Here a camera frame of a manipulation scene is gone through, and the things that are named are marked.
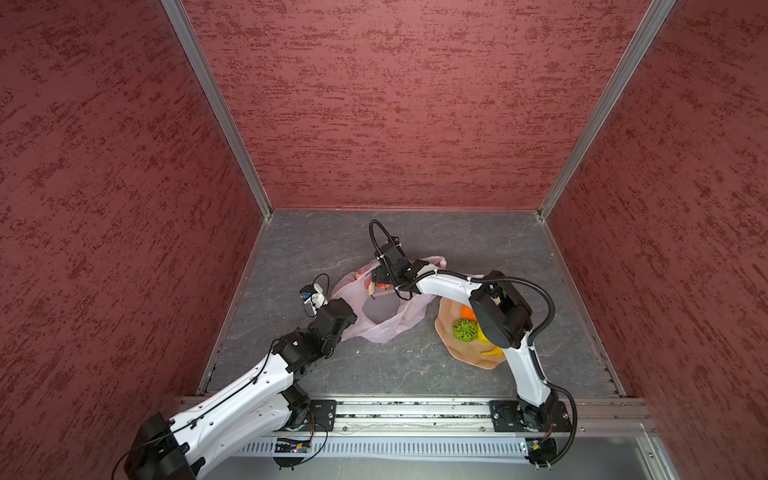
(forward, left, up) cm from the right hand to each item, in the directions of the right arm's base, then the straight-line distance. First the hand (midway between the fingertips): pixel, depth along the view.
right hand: (381, 275), depth 98 cm
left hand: (-16, +9, +8) cm, 20 cm away
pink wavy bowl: (-26, -25, -2) cm, 36 cm away
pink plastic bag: (-11, -1, -6) cm, 13 cm away
